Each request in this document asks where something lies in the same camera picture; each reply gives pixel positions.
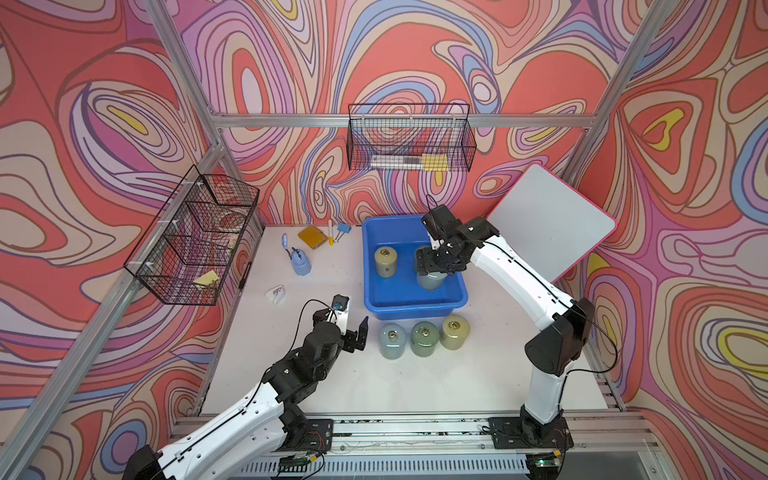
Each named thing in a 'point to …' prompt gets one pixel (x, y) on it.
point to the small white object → (276, 294)
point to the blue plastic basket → (400, 296)
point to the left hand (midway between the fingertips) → (354, 314)
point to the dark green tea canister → (424, 338)
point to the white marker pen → (330, 233)
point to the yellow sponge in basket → (207, 278)
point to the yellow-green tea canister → (455, 329)
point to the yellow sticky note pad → (313, 236)
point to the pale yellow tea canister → (386, 258)
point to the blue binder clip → (342, 228)
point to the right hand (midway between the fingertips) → (435, 272)
